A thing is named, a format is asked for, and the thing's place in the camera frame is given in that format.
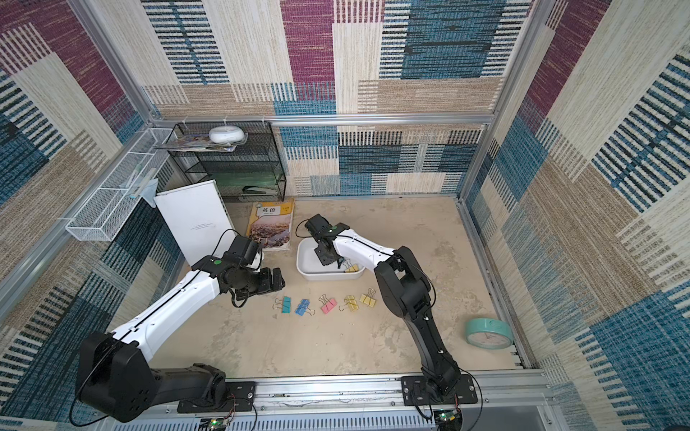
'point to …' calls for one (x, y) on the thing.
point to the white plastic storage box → (310, 268)
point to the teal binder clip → (287, 303)
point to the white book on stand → (198, 218)
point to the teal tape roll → (489, 333)
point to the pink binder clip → (328, 307)
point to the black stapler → (254, 189)
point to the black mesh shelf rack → (252, 172)
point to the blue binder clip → (302, 307)
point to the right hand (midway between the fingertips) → (331, 251)
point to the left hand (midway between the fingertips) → (272, 284)
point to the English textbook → (270, 224)
